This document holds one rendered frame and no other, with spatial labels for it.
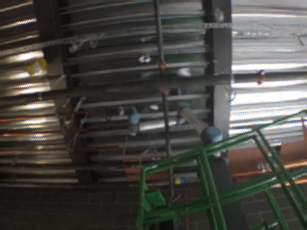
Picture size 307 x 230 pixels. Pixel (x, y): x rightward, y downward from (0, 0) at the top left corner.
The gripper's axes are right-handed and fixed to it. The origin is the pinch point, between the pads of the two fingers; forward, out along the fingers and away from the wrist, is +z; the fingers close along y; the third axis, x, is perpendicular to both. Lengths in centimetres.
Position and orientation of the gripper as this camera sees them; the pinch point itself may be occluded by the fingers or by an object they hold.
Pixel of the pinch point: (101, 113)
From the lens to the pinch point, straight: 237.6
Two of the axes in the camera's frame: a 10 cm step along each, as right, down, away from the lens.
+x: 3.8, -2.1, -9.0
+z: -9.1, 1.0, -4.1
